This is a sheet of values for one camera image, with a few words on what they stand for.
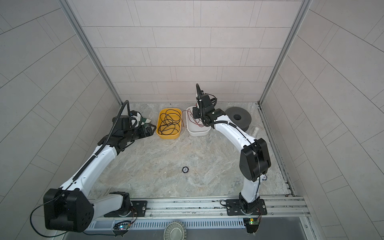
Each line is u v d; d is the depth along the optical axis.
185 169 0.84
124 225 0.64
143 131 0.70
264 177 0.52
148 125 0.72
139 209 0.71
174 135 0.94
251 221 0.69
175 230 0.66
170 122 1.05
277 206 0.73
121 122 0.61
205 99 0.64
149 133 0.71
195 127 1.01
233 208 0.71
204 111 0.64
